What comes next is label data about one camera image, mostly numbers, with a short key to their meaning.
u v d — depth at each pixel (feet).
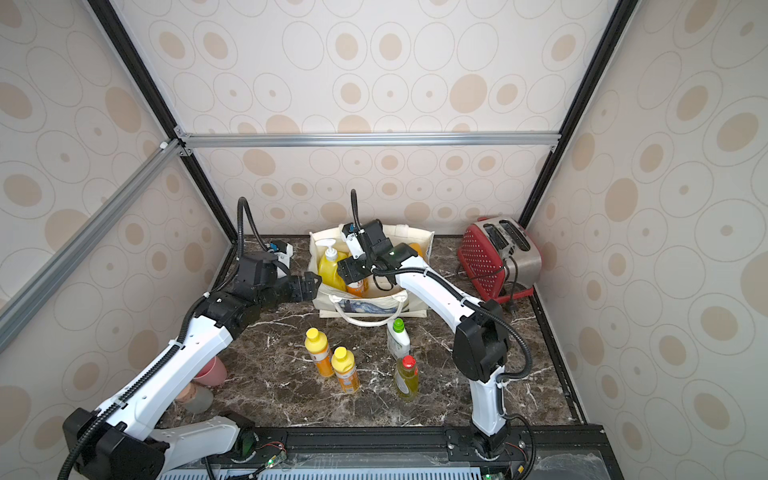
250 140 3.01
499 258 2.94
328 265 2.77
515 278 2.89
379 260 2.04
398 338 2.53
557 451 2.39
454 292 1.71
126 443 1.21
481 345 1.60
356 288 2.93
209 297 1.79
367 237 2.11
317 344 2.31
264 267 1.87
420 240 2.75
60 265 1.88
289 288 2.20
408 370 2.28
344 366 2.21
